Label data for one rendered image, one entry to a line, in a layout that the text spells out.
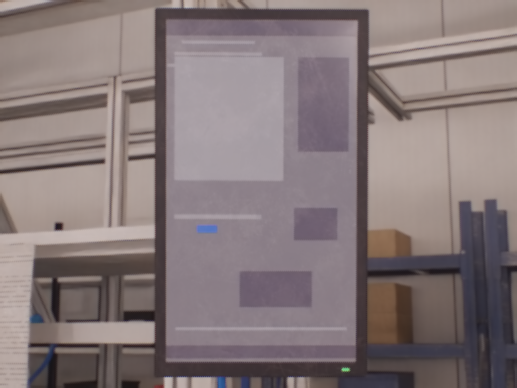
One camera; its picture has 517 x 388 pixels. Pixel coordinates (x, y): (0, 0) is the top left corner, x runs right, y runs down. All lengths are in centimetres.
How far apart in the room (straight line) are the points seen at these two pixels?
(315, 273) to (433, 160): 373
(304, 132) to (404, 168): 375
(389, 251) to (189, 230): 325
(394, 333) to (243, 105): 325
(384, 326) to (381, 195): 92
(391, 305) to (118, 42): 288
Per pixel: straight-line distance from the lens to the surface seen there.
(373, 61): 203
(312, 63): 112
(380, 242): 433
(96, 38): 610
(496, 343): 415
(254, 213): 110
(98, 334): 159
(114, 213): 217
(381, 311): 429
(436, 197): 477
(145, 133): 279
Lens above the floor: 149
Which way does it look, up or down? 10 degrees up
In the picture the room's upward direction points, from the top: straight up
